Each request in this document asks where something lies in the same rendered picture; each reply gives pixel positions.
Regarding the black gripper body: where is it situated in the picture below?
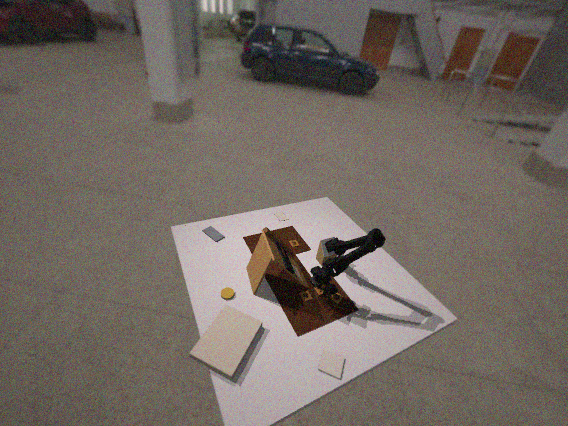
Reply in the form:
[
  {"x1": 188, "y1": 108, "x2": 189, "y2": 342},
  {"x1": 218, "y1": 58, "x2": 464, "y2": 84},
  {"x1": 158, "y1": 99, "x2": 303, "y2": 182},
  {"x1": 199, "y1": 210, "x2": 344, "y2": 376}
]
[{"x1": 310, "y1": 266, "x2": 338, "y2": 296}]

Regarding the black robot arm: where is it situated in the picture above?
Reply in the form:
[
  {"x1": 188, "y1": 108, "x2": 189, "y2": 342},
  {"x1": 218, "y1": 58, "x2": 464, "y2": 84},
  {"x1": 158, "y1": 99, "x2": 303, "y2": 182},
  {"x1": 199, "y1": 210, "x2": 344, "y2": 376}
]
[{"x1": 310, "y1": 228, "x2": 386, "y2": 288}]

